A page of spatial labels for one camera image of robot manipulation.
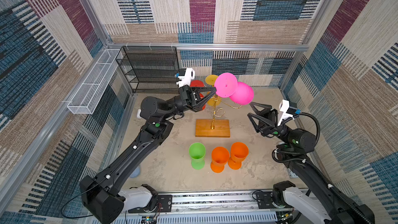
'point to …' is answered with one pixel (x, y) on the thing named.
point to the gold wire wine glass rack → (215, 128)
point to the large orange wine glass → (239, 151)
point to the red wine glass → (197, 83)
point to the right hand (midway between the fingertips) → (248, 111)
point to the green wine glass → (197, 151)
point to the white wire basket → (85, 97)
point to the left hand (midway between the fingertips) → (215, 92)
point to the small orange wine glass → (219, 156)
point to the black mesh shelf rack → (150, 69)
